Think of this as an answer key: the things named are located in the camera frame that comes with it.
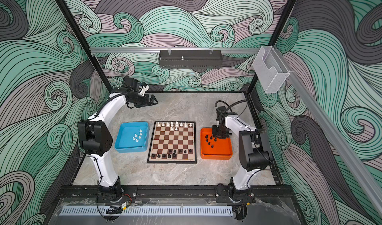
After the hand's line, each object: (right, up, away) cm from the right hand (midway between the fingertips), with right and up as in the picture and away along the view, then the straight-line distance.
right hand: (216, 136), depth 92 cm
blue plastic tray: (-54, -1, 0) cm, 54 cm away
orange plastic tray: (-2, -7, -3) cm, 8 cm away
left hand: (-40, +22, -1) cm, 46 cm away
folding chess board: (-28, -4, -2) cm, 28 cm away
